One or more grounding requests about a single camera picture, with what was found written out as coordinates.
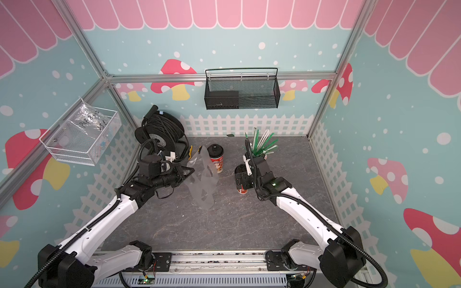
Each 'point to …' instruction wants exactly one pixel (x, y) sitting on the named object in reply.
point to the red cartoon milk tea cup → (216, 152)
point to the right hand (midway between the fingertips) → (244, 174)
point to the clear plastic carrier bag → (204, 180)
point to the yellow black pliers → (190, 152)
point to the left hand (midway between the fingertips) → (195, 172)
